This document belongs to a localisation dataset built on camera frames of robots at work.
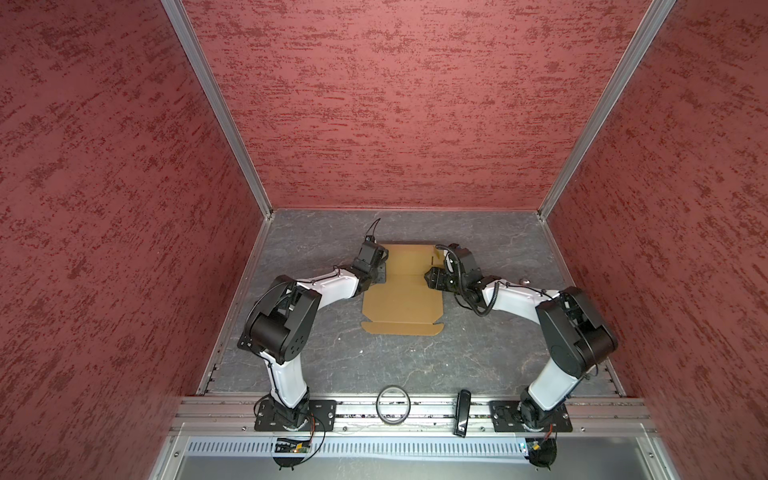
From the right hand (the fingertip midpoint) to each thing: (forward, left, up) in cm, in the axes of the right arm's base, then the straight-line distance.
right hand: (431, 281), depth 95 cm
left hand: (+5, +18, 0) cm, 19 cm away
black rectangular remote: (-37, -4, -2) cm, 37 cm away
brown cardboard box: (-6, +9, -4) cm, 12 cm away
